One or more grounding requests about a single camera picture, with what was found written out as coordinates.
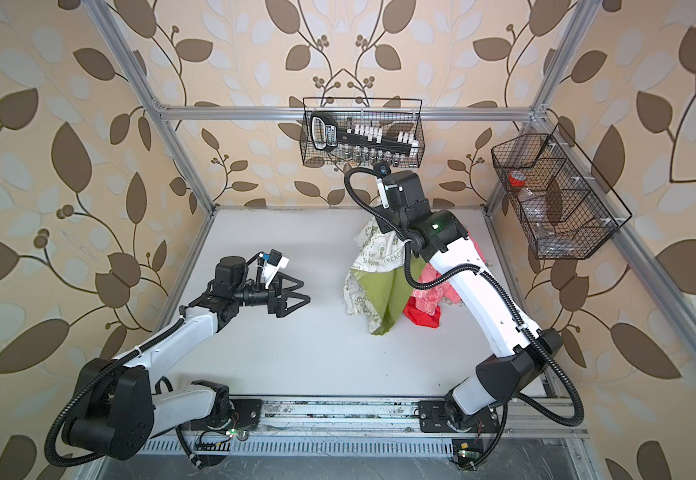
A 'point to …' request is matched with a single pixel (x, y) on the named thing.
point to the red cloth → (419, 316)
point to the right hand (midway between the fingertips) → (393, 204)
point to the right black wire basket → (568, 210)
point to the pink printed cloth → (429, 299)
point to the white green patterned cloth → (383, 279)
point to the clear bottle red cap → (539, 210)
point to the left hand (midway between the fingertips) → (305, 291)
